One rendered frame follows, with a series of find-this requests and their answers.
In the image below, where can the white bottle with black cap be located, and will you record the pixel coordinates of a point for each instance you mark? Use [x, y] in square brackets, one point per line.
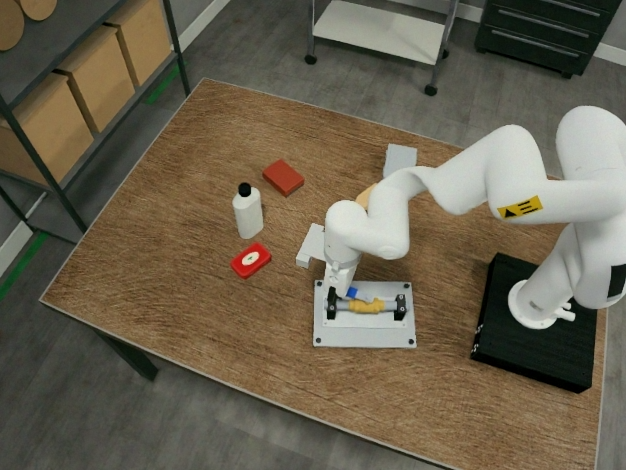
[248, 211]

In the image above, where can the red mint tin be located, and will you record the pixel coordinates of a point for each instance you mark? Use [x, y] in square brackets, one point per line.
[250, 260]

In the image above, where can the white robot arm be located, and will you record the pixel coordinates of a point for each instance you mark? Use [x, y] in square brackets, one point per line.
[508, 164]

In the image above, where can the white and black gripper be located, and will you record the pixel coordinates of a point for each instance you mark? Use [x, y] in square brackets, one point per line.
[340, 285]

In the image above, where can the grey plastic case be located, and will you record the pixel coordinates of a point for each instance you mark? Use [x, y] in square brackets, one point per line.
[398, 157]

